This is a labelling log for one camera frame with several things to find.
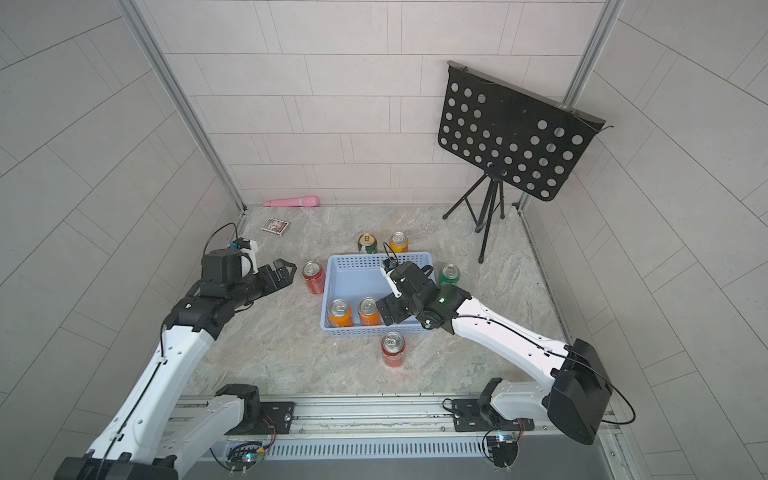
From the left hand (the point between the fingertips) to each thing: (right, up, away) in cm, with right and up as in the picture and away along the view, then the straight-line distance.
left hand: (291, 268), depth 76 cm
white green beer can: (+18, +5, +17) cm, 26 cm away
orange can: (+12, -13, +2) cm, 18 cm away
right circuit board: (+52, -40, -9) cm, 66 cm away
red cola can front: (+27, -19, -4) cm, 33 cm away
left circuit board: (-6, -40, -11) cm, 42 cm away
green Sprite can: (+43, -3, +10) cm, 44 cm away
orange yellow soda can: (+28, +6, +18) cm, 34 cm away
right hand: (+26, -9, +2) cm, 27 cm away
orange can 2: (+20, -12, +2) cm, 23 cm away
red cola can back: (+3, -4, +11) cm, 12 cm away
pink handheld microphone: (-8, +21, +39) cm, 45 cm away
